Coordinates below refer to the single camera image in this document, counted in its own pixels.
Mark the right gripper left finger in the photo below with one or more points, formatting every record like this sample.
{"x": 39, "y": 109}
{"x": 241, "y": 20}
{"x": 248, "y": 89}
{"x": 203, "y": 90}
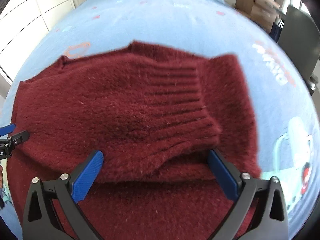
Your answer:
{"x": 40, "y": 218}

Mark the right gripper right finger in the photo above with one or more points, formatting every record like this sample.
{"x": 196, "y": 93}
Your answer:
{"x": 269, "y": 219}

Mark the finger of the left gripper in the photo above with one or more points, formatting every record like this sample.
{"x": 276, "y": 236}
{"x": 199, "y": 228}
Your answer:
{"x": 8, "y": 145}
{"x": 7, "y": 129}

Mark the dark red knit sweater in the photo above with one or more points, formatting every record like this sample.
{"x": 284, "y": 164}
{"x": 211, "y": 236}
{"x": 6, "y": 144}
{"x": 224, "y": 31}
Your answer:
{"x": 155, "y": 113}

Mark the person's left hand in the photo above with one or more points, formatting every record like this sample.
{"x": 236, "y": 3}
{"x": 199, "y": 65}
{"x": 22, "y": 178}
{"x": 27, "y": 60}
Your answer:
{"x": 1, "y": 177}

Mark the white wardrobe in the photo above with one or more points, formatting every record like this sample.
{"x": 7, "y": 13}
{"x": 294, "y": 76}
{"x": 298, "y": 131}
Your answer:
{"x": 24, "y": 23}

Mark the dark grey chair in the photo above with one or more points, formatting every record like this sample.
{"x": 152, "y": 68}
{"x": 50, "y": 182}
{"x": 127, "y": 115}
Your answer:
{"x": 299, "y": 39}

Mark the wooden drawer cabinet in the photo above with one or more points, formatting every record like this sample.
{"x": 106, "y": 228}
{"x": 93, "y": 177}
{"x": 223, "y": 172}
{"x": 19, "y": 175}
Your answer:
{"x": 261, "y": 12}

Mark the blue dinosaur bed sheet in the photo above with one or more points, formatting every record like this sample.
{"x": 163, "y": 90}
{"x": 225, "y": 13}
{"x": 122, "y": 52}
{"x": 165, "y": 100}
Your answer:
{"x": 288, "y": 127}

